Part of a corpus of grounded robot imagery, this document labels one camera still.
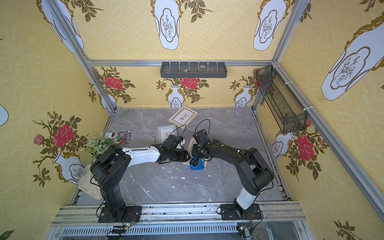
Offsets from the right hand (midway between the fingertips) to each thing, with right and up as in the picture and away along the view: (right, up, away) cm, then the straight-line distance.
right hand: (193, 154), depth 92 cm
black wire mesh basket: (+54, +24, -6) cm, 60 cm away
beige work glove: (-60, -16, -6) cm, 62 cm away
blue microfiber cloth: (+4, -5, -7) cm, 9 cm away
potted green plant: (-51, +7, -13) cm, 53 cm away
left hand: (-2, -2, 0) cm, 3 cm away
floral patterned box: (-50, +9, +11) cm, 52 cm away
